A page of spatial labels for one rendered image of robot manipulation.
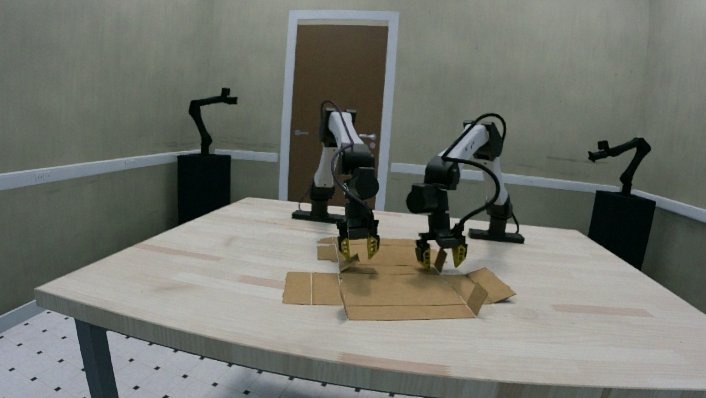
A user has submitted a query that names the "brown cardboard box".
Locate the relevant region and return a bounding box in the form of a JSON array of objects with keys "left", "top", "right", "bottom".
[{"left": 282, "top": 236, "right": 516, "bottom": 321}]

